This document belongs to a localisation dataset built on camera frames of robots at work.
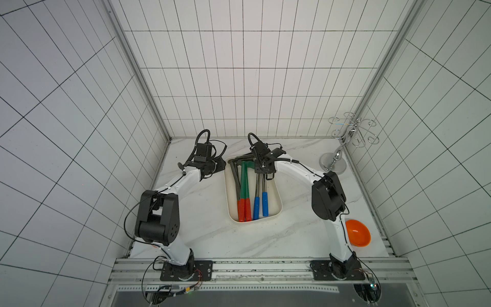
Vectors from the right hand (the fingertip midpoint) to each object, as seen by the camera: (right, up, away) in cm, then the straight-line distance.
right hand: (264, 163), depth 98 cm
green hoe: (-8, -22, -17) cm, 29 cm away
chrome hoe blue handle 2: (-4, -18, -10) cm, 22 cm away
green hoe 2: (-11, -17, -13) cm, 24 cm away
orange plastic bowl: (+39, -29, -18) cm, 52 cm away
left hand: (-21, -1, -5) cm, 22 cm away
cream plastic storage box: (+5, -20, -7) cm, 21 cm away
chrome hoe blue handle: (-1, -21, -15) cm, 26 cm away
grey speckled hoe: (-17, 0, +3) cm, 17 cm away
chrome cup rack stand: (+41, 0, +7) cm, 42 cm away
